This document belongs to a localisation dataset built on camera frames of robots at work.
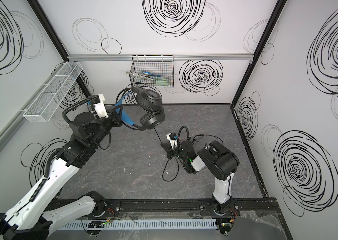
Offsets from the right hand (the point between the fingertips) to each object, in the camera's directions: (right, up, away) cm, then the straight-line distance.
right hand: (160, 145), depth 88 cm
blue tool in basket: (-9, +44, +4) cm, 45 cm away
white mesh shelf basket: (-56, +24, -13) cm, 62 cm away
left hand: (-14, +21, -25) cm, 36 cm away
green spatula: (-1, +38, -1) cm, 38 cm away
